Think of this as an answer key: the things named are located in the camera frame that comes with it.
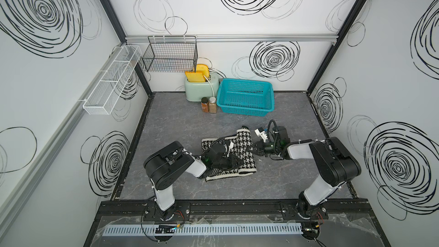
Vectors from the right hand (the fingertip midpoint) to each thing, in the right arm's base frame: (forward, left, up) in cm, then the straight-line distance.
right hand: (248, 150), depth 87 cm
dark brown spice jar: (+28, +25, +2) cm, 38 cm away
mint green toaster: (+36, +32, +7) cm, 48 cm away
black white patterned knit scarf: (+2, +4, +2) cm, 5 cm away
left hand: (-7, +2, -2) cm, 8 cm away
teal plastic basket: (+43, -1, -6) cm, 43 cm away
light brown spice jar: (+27, +20, +3) cm, 34 cm away
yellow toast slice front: (+41, +31, +14) cm, 54 cm away
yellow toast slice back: (+47, +26, +16) cm, 56 cm away
